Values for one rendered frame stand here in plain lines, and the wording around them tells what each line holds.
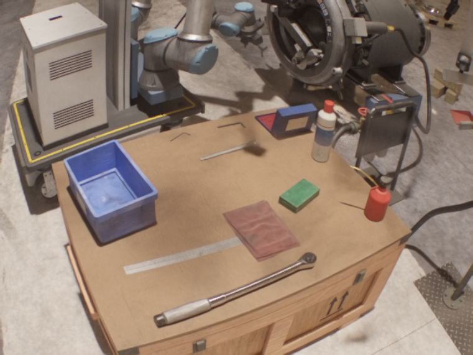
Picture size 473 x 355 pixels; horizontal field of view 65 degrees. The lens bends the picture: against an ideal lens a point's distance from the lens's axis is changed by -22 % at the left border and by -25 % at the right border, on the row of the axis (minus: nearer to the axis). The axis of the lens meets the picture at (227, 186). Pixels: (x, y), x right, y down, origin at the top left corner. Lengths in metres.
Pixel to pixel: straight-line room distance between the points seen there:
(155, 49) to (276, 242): 1.01
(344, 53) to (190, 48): 0.89
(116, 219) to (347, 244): 0.65
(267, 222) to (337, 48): 1.26
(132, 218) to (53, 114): 0.79
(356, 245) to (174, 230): 0.53
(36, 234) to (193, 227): 0.95
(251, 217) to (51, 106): 0.97
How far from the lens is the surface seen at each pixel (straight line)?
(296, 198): 1.41
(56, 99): 1.87
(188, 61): 1.83
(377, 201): 1.40
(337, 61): 2.38
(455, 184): 2.74
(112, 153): 1.48
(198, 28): 1.82
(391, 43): 2.76
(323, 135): 1.56
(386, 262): 1.50
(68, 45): 1.78
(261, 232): 1.30
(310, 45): 2.53
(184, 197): 1.41
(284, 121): 1.64
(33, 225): 2.09
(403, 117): 2.14
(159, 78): 1.99
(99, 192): 1.44
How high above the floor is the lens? 1.40
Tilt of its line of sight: 40 degrees down
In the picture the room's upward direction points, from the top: 5 degrees clockwise
